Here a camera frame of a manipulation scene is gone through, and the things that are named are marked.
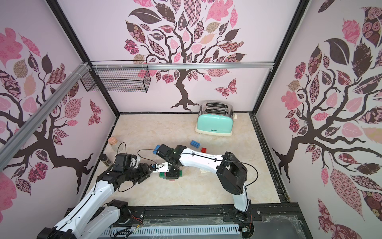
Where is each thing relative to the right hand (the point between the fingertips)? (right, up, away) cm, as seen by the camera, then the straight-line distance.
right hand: (170, 170), depth 82 cm
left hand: (-9, -2, -2) cm, 9 cm away
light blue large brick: (+14, +12, +18) cm, 26 cm away
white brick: (+18, -2, +5) cm, 19 cm away
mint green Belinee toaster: (+27, +30, +14) cm, 43 cm away
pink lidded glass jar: (-37, +14, +9) cm, 41 cm away
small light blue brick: (-13, +9, +15) cm, 22 cm away
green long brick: (-5, -2, -2) cm, 6 cm away
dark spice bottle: (-40, +6, +3) cm, 40 cm away
